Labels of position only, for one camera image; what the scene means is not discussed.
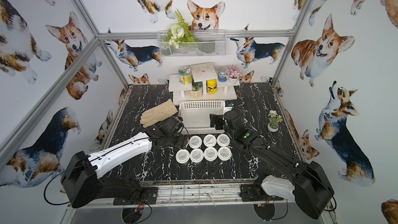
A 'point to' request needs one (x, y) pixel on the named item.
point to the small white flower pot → (274, 119)
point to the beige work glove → (158, 113)
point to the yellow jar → (212, 86)
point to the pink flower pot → (233, 73)
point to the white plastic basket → (195, 116)
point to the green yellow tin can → (185, 75)
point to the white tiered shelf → (201, 72)
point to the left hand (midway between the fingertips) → (182, 136)
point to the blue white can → (222, 73)
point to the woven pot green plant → (196, 92)
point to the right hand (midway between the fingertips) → (221, 110)
